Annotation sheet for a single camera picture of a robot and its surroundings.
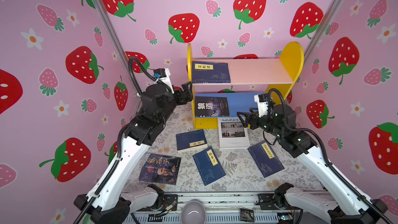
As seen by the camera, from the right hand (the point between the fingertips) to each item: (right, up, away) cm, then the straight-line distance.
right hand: (242, 110), depth 68 cm
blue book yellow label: (-15, -32, +17) cm, 39 cm away
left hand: (-25, +11, -8) cm, 29 cm away
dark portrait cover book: (-42, -32, +15) cm, 55 cm away
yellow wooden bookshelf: (0, +18, +54) cm, 57 cm away
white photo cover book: (0, -15, +27) cm, 31 cm away
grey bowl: (-22, -48, +3) cm, 53 cm away
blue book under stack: (-26, -19, +27) cm, 42 cm away
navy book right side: (+18, -28, +19) cm, 39 cm away
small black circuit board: (+2, -47, 0) cm, 47 cm away
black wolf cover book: (-13, +2, +24) cm, 28 cm away
